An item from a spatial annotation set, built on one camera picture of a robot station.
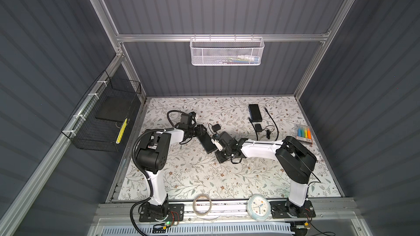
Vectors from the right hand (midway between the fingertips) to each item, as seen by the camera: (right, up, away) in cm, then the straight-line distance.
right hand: (218, 156), depth 92 cm
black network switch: (-6, +7, +3) cm, 10 cm away
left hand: (-9, +14, +9) cm, 19 cm away
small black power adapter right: (+26, +15, +12) cm, 33 cm away
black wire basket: (-53, +21, -19) cm, 61 cm away
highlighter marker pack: (+53, +12, +7) cm, 55 cm away
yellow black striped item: (-42, +17, -22) cm, 51 cm away
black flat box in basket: (-48, +27, -18) cm, 58 cm away
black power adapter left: (-1, +16, +10) cm, 19 cm away
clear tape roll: (-12, -17, -17) cm, 27 cm away
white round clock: (+17, -17, -19) cm, 31 cm away
